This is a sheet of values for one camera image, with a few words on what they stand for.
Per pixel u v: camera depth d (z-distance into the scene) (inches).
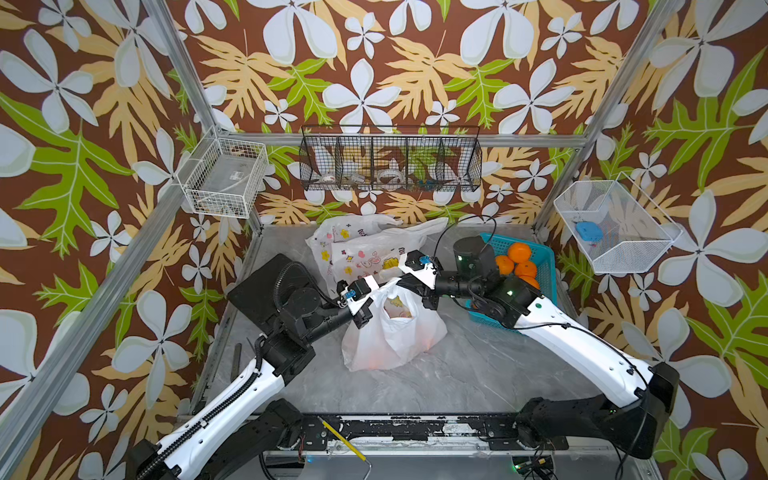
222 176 33.3
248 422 24.4
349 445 28.8
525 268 40.6
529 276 39.9
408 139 36.0
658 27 27.6
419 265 21.5
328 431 29.2
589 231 33.2
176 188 28.6
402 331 27.2
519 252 38.9
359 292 20.2
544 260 39.7
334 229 44.6
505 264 40.3
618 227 32.2
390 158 38.5
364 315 22.8
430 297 23.3
